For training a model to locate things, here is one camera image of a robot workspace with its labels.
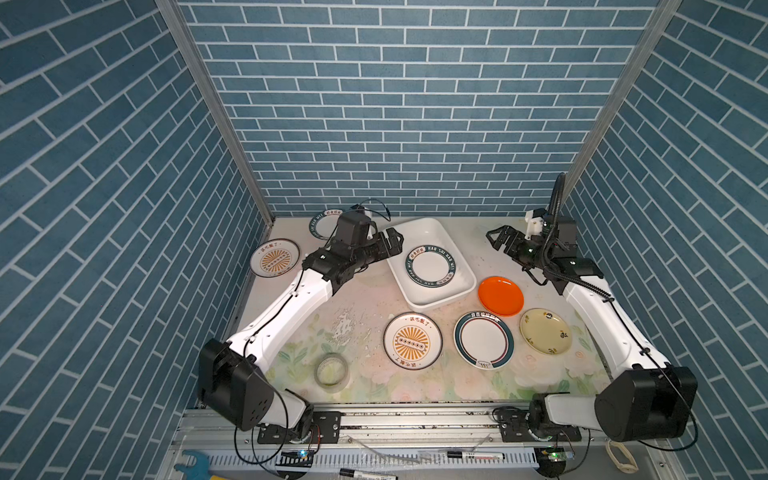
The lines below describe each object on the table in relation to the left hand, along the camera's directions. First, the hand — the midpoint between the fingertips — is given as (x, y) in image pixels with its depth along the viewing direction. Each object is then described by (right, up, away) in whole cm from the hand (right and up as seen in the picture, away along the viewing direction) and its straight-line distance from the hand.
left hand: (393, 242), depth 79 cm
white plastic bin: (+11, +4, +36) cm, 38 cm away
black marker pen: (-6, -53, -12) cm, 55 cm away
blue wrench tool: (-44, -52, -12) cm, 69 cm away
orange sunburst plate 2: (+6, -30, +10) cm, 32 cm away
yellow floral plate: (+48, -28, +14) cm, 57 cm away
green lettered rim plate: (+13, -8, +27) cm, 31 cm away
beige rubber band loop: (+53, -51, -11) cm, 75 cm away
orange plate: (+35, -18, +18) cm, 43 cm away
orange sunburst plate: (-44, -6, +30) cm, 53 cm away
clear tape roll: (-17, -37, +4) cm, 41 cm away
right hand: (+28, +2, +2) cm, 29 cm away
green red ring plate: (+27, -30, +10) cm, 42 cm away
